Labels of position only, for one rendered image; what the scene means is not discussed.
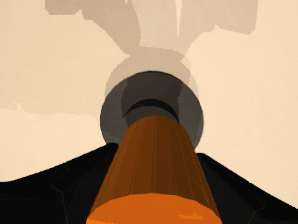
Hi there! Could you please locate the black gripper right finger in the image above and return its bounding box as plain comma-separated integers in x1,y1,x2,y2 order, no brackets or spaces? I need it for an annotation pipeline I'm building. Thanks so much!
197,152,298,224

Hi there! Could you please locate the orange knob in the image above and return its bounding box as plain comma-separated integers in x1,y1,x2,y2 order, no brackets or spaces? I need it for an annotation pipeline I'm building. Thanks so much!
86,116,222,224

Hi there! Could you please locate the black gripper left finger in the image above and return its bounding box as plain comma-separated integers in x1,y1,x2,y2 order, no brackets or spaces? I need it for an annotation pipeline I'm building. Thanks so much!
0,141,118,224

